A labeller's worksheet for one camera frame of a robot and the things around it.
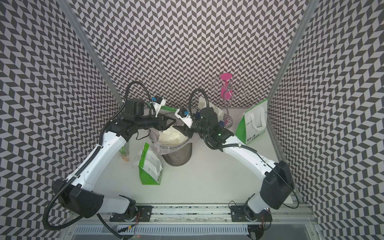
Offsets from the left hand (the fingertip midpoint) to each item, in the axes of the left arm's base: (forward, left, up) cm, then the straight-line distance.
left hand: (171, 120), depth 72 cm
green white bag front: (-19, +15, -25) cm, 35 cm away
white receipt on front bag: (-17, +9, -12) cm, 23 cm away
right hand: (-2, -3, 0) cm, 4 cm away
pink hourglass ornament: (+26, -30, -3) cm, 40 cm away
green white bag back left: (+13, +4, -5) cm, 15 cm away
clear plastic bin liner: (-13, -1, -5) cm, 15 cm away
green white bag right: (+8, -45, -12) cm, 47 cm away
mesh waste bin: (-10, -1, -18) cm, 20 cm away
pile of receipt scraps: (0, +2, -14) cm, 14 cm away
